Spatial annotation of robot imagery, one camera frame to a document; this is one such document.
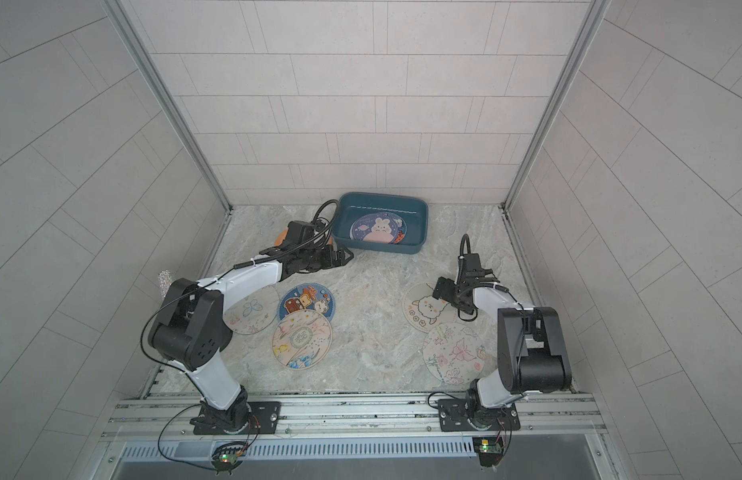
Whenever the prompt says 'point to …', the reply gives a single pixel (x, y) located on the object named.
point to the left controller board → (225, 460)
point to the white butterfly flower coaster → (454, 354)
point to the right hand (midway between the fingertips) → (444, 292)
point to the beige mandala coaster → (302, 339)
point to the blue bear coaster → (309, 295)
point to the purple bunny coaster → (379, 228)
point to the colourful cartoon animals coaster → (401, 232)
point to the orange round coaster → (280, 238)
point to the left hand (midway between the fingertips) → (349, 255)
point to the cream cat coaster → (423, 311)
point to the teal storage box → (352, 205)
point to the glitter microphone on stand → (164, 281)
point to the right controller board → (490, 450)
